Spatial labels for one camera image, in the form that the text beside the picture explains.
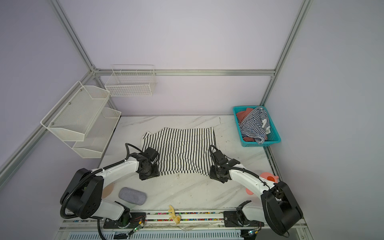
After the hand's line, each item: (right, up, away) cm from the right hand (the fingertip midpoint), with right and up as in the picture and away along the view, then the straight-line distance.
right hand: (211, 175), depth 86 cm
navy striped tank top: (+32, +30, +22) cm, 48 cm away
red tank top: (+26, +38, +27) cm, 53 cm away
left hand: (-35, -1, +1) cm, 35 cm away
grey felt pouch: (-43, -9, -7) cm, 45 cm away
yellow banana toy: (-19, -18, -13) cm, 29 cm away
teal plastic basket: (+44, +22, +13) cm, 51 cm away
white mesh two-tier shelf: (-71, +32, -7) cm, 78 cm away
